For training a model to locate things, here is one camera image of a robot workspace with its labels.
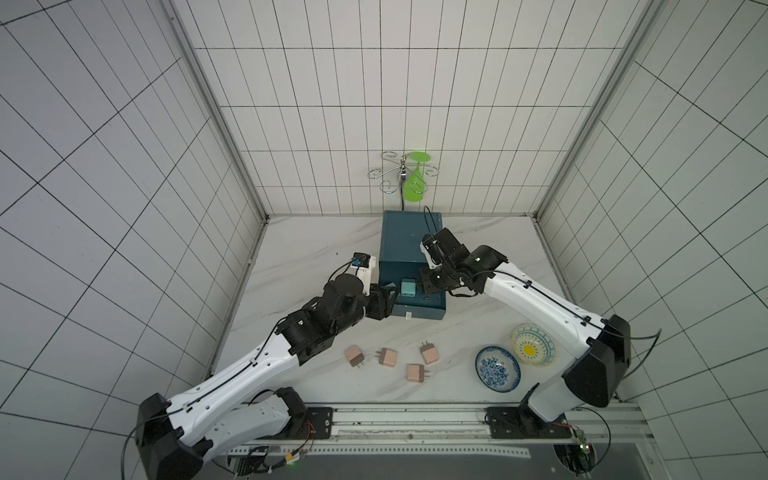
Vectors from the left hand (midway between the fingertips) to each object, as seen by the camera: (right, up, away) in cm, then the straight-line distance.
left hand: (383, 294), depth 73 cm
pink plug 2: (+13, -19, +11) cm, 25 cm away
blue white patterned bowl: (+32, -23, +8) cm, 40 cm away
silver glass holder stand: (+6, +36, +20) cm, 42 cm away
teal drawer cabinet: (+5, +9, +7) cm, 13 cm away
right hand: (+8, +2, +6) cm, 10 cm away
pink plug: (+1, -20, +10) cm, 22 cm away
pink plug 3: (+9, -23, +7) cm, 25 cm away
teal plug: (+7, +1, +7) cm, 10 cm away
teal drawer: (+12, -3, 0) cm, 13 cm away
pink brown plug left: (-9, -20, +10) cm, 24 cm away
